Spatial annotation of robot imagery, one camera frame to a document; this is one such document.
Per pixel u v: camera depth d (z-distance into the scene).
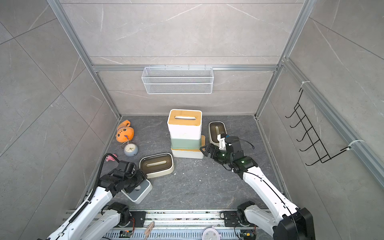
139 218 0.73
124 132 0.98
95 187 0.52
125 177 0.64
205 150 0.72
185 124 0.79
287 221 0.39
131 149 0.95
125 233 0.70
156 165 0.88
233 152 0.59
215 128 1.04
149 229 0.70
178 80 1.01
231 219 0.73
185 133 0.80
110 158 0.94
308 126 0.71
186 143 0.89
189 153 0.87
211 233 0.68
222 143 0.73
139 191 0.77
